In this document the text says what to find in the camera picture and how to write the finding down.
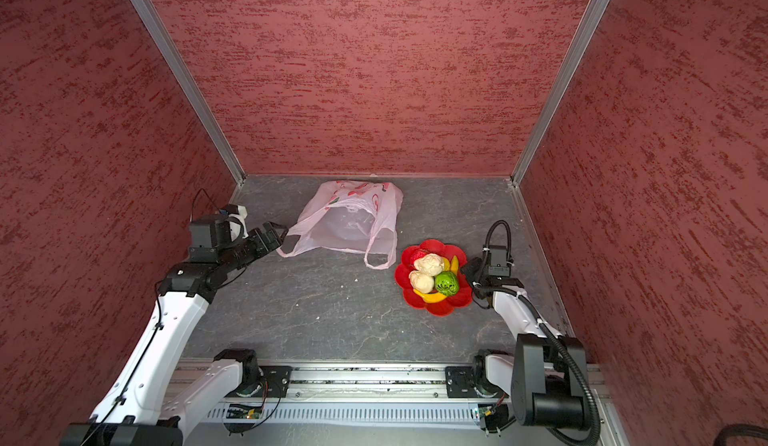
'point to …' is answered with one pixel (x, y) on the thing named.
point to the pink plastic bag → (350, 216)
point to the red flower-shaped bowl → (439, 308)
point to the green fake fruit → (446, 283)
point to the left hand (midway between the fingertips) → (277, 241)
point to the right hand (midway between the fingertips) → (461, 275)
